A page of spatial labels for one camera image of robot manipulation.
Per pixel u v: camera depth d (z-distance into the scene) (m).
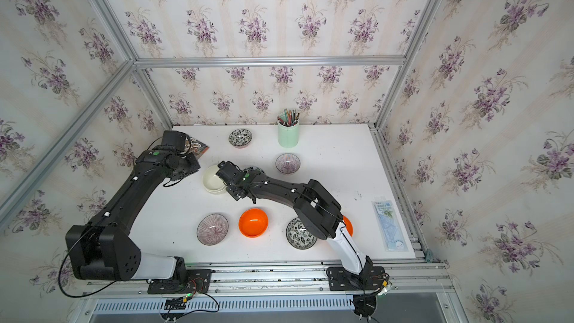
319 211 0.51
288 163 1.04
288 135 1.04
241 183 0.65
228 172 0.68
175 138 0.63
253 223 0.84
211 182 0.95
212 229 0.83
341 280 0.73
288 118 1.05
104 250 0.40
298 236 0.82
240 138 1.12
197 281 0.73
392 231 0.84
